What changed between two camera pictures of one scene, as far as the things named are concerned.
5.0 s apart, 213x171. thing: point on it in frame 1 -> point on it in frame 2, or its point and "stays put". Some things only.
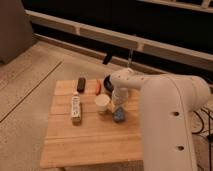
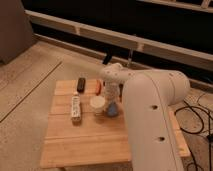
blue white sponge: (119, 114) -> (112, 109)
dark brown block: (81, 85) stays put
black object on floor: (109, 56) stays put
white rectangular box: (75, 108) stays put
